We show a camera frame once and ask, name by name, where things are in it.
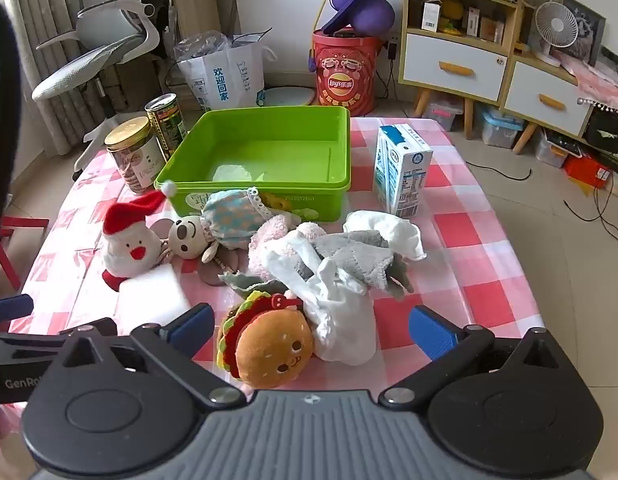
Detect mouse doll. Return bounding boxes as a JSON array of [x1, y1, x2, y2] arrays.
[[161, 186, 270, 266]]

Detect purple bouncing ball toy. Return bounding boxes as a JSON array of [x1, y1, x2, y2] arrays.
[[314, 0, 405, 35]]

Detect dark blurred object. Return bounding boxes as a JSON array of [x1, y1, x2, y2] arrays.
[[0, 0, 22, 271]]

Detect white sponge block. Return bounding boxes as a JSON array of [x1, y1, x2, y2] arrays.
[[116, 265, 192, 323]]

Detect green plastic box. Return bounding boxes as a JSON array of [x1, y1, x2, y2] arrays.
[[154, 106, 352, 223]]

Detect white lacy garment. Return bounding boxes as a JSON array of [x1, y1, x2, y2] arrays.
[[264, 235, 377, 366]]

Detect blue white milk carton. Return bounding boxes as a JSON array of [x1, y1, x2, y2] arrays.
[[373, 124, 434, 219]]

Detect white desk fan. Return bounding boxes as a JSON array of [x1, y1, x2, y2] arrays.
[[534, 1, 572, 67]]

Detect red box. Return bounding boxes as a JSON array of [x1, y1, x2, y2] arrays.
[[564, 155, 614, 188]]

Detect white paper shopping bag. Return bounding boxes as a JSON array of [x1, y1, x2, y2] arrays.
[[176, 35, 275, 111]]

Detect red printed bucket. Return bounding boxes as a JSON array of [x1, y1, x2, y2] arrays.
[[311, 30, 385, 117]]

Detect red white checkered tablecloth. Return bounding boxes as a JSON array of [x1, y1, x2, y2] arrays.
[[6, 115, 544, 376]]

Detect clear storage box blue lid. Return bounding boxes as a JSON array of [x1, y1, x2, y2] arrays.
[[476, 105, 524, 148]]

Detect pink plush toy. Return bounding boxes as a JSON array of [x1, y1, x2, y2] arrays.
[[248, 212, 327, 281]]

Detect brown round puff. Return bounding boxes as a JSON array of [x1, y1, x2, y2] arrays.
[[196, 260, 240, 287]]

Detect red stool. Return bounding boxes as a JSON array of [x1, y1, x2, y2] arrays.
[[0, 215, 50, 296]]

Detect wooden cabinet with white drawers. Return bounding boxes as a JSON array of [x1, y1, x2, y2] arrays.
[[399, 0, 597, 156]]

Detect small brown box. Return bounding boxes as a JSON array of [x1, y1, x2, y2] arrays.
[[481, 15, 504, 43]]

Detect black green drink can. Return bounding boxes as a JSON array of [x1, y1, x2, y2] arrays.
[[145, 92, 188, 163]]

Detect grey plush cloth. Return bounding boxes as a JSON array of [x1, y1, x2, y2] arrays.
[[289, 230, 415, 302]]

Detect grey white office chair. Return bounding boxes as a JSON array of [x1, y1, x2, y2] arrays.
[[32, 0, 162, 181]]

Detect clear plastic bag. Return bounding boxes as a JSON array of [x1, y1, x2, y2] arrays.
[[174, 30, 231, 63]]

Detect black cable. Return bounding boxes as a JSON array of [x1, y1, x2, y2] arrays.
[[564, 187, 618, 251]]

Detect crumpled white cloth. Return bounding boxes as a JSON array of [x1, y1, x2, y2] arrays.
[[343, 210, 427, 262]]

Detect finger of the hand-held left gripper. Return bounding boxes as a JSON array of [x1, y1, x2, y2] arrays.
[[0, 294, 35, 325], [0, 317, 119, 362]]

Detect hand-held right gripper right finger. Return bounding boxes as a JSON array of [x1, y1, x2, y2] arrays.
[[379, 305, 560, 411]]

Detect dark picture frame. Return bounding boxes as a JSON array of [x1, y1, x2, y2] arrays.
[[559, 0, 606, 66]]

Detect clear jar with gold lid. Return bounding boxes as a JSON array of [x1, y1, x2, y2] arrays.
[[105, 116, 169, 195]]

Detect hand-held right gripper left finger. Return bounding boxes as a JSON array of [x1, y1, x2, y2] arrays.
[[54, 304, 246, 411]]

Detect pink patterned cloth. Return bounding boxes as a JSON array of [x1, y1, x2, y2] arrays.
[[574, 47, 618, 111]]

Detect grey curtain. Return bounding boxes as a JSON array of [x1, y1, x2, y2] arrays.
[[12, 0, 90, 156]]

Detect burger plush toy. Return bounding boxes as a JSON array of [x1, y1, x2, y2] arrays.
[[216, 282, 315, 390]]

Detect santa claus plush toy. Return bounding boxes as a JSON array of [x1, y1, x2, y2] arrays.
[[100, 180, 177, 291]]

